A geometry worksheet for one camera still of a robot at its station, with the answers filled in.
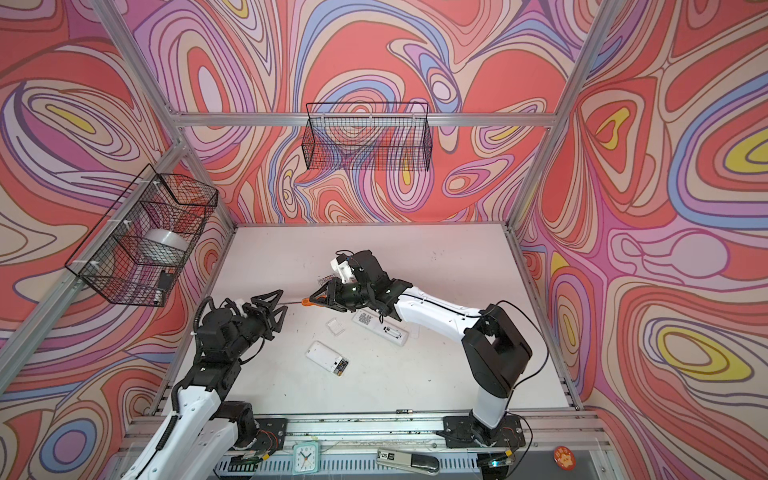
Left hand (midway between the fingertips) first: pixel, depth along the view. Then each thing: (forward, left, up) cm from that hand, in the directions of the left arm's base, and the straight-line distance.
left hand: (288, 295), depth 76 cm
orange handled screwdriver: (-2, -5, 0) cm, 5 cm away
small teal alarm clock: (-33, -7, -18) cm, 39 cm away
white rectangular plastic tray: (-9, -8, -19) cm, 23 cm away
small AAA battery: (-23, -30, -20) cm, 43 cm away
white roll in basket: (+9, +29, +12) cm, 33 cm away
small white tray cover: (+1, -9, -20) cm, 22 cm away
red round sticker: (-33, -68, -20) cm, 78 cm away
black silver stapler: (-35, -33, -14) cm, 50 cm away
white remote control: (0, -24, -19) cm, 31 cm away
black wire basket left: (+7, +36, +10) cm, 38 cm away
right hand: (-2, -7, -1) cm, 8 cm away
